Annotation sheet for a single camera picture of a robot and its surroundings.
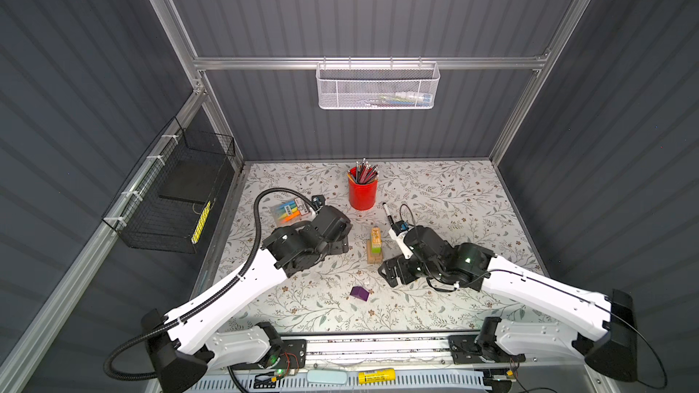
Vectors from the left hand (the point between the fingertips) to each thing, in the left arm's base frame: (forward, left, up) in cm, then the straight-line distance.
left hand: (335, 236), depth 73 cm
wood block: (+2, -12, -19) cm, 22 cm away
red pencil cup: (+28, -10, -19) cm, 35 cm away
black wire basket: (+10, +45, +6) cm, 46 cm away
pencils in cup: (+30, -10, -8) cm, 33 cm away
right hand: (-7, -16, -6) cm, 18 cm away
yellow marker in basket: (+2, +34, +5) cm, 35 cm away
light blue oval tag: (-29, +4, -21) cm, 36 cm away
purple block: (-9, -6, -19) cm, 22 cm away
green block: (+2, -12, -14) cm, 19 cm away
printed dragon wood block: (+5, -12, -10) cm, 17 cm away
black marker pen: (+18, -20, -21) cm, 34 cm away
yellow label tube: (-30, -9, -20) cm, 37 cm away
